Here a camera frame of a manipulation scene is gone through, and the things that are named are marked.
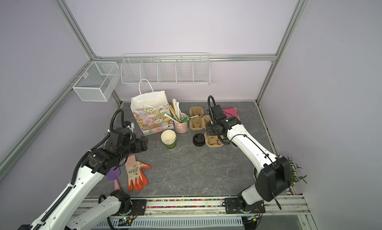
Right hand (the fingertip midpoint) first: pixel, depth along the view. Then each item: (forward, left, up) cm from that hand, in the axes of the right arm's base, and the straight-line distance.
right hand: (211, 128), depth 83 cm
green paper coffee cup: (0, +26, -11) cm, 28 cm away
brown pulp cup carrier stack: (+15, +8, -16) cm, 24 cm away
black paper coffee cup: (-3, -15, -16) cm, 22 cm away
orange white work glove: (-22, +42, -16) cm, 50 cm away
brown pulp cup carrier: (-6, 0, -4) cm, 7 cm away
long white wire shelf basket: (+39, +28, +14) cm, 50 cm away
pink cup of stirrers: (+14, +20, -9) cm, 26 cm away
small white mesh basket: (+37, +77, +4) cm, 85 cm away
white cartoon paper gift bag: (+7, +35, +8) cm, 37 cm away
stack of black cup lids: (+1, +7, -16) cm, 17 cm away
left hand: (-10, +37, +4) cm, 39 cm away
